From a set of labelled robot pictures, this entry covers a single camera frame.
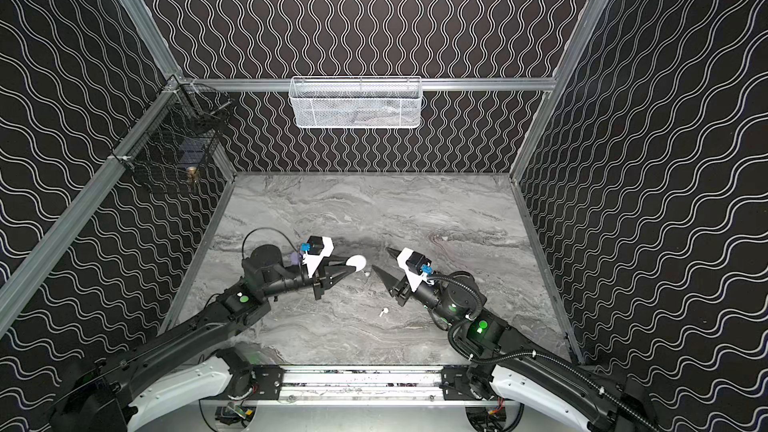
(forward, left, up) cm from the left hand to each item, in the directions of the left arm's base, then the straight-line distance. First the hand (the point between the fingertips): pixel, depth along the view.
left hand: (357, 270), depth 67 cm
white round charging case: (+3, 0, -1) cm, 3 cm away
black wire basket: (+42, +61, +4) cm, 74 cm away
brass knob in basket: (+26, +49, +5) cm, 55 cm away
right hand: (+2, -6, +3) cm, 7 cm away
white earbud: (+1, -6, -25) cm, 26 cm away
